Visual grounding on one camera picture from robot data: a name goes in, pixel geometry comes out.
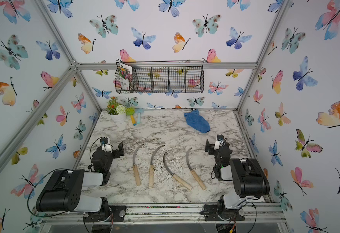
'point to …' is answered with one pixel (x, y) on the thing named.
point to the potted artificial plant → (117, 112)
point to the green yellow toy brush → (130, 111)
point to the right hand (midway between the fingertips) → (217, 139)
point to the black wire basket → (170, 77)
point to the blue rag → (197, 122)
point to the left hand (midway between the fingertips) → (116, 141)
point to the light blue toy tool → (139, 111)
